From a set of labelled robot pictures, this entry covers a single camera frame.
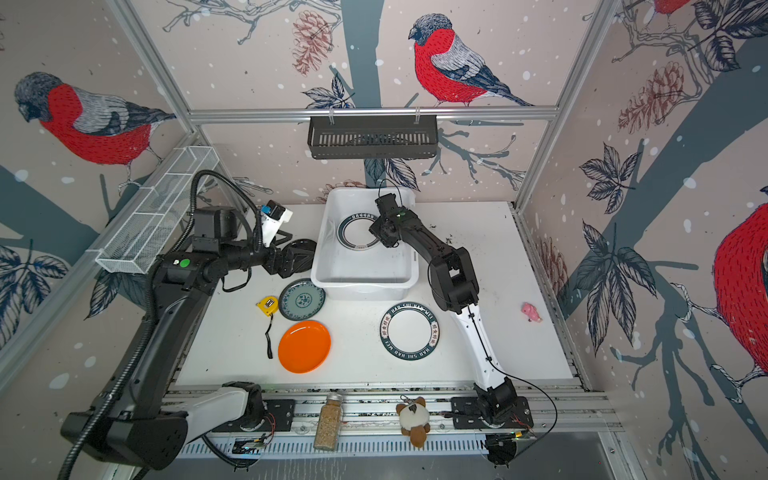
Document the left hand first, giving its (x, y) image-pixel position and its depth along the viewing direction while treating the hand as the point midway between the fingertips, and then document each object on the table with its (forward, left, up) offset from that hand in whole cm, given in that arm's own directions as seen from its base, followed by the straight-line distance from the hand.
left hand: (296, 243), depth 68 cm
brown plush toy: (-31, -28, -30) cm, 51 cm away
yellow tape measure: (0, +16, -31) cm, 35 cm away
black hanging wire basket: (+51, -16, -4) cm, 54 cm away
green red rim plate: (+31, -8, -32) cm, 45 cm away
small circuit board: (-36, +13, -34) cm, 51 cm away
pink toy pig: (-3, -65, -30) cm, 72 cm away
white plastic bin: (+18, -7, -34) cm, 39 cm away
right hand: (+25, -16, -27) cm, 40 cm away
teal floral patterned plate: (+3, +8, -33) cm, 34 cm away
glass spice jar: (-32, -7, -28) cm, 43 cm away
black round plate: (+21, +8, -28) cm, 36 cm away
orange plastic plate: (-13, +3, -31) cm, 34 cm away
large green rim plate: (-8, -28, -34) cm, 45 cm away
